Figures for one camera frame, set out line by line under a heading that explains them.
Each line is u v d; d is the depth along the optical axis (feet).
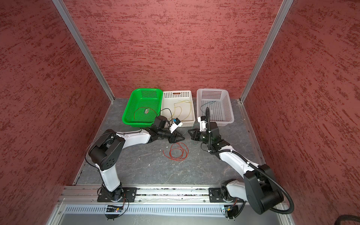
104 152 1.60
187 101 3.86
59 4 2.29
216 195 2.43
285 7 2.33
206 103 3.86
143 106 3.68
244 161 1.60
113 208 2.38
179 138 2.77
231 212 2.37
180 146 3.08
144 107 3.70
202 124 2.53
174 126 2.66
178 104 3.79
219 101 3.86
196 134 2.42
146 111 3.70
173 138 2.60
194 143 3.18
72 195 2.48
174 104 3.73
